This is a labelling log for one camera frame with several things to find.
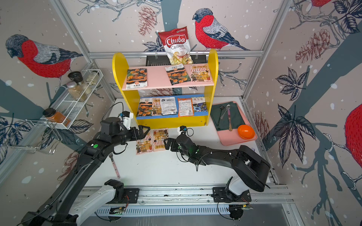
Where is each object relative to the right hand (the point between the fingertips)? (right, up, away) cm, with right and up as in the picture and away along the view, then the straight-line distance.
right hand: (169, 141), depth 83 cm
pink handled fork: (-30, -19, -2) cm, 36 cm away
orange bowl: (+52, +4, +13) cm, 54 cm away
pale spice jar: (-47, +38, +1) cm, 61 cm away
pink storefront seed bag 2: (-9, 0, +15) cm, 17 cm away
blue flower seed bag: (+20, +23, +14) cm, 33 cm away
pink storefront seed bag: (-17, -5, +10) cm, 21 cm away
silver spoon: (+45, +22, +30) cm, 58 cm away
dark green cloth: (+38, +16, +29) cm, 50 cm away
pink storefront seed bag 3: (-10, +20, +12) cm, 26 cm away
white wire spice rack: (-55, +19, -9) cm, 58 cm away
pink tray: (+41, -1, +15) cm, 44 cm away
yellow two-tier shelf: (-4, +31, +43) cm, 53 cm away
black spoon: (+40, +21, +31) cm, 54 cm away
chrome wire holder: (-59, +4, -8) cm, 60 cm away
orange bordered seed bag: (+10, +20, +12) cm, 26 cm away
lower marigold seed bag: (-18, +21, +13) cm, 30 cm away
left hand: (-11, +11, -10) cm, 18 cm away
